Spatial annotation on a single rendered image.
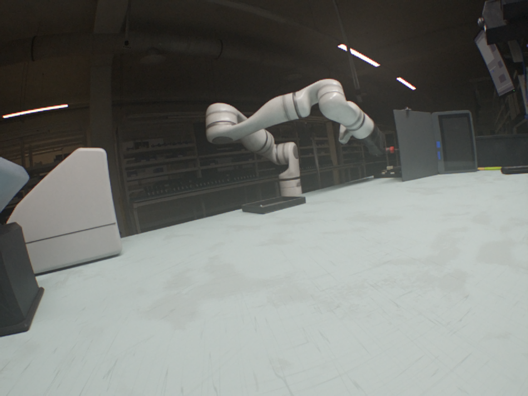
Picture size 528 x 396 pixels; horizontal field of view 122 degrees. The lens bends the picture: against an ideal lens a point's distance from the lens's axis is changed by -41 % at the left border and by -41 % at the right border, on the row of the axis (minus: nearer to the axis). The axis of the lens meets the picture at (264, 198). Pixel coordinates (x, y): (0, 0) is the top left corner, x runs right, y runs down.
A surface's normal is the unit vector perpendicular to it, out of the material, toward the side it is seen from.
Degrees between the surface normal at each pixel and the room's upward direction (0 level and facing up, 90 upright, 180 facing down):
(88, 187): 90
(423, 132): 90
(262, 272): 0
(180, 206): 90
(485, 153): 90
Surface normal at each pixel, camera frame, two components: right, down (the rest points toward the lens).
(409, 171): 0.29, 0.07
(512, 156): -0.77, 0.18
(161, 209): 0.62, 0.00
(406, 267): -0.14, -0.98
